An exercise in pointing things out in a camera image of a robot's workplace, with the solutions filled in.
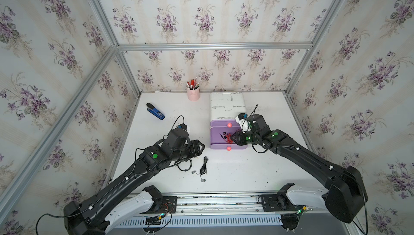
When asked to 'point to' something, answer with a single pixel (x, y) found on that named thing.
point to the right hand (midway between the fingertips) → (234, 137)
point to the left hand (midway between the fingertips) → (203, 149)
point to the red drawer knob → (229, 125)
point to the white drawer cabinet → (226, 105)
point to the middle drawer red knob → (228, 148)
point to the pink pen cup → (193, 91)
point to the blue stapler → (153, 110)
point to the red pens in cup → (192, 84)
